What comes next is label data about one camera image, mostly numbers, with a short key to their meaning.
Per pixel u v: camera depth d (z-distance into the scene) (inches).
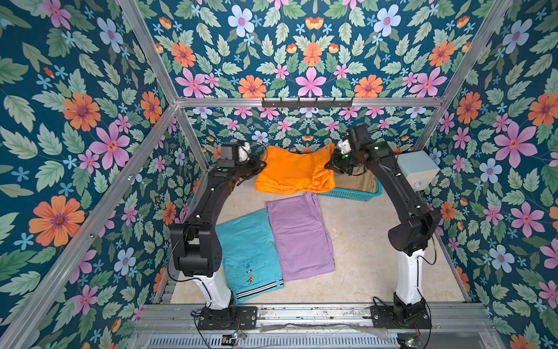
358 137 25.7
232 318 26.4
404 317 25.6
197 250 18.6
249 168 30.0
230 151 26.4
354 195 39.8
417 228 20.1
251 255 34.0
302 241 36.0
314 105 35.8
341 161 29.0
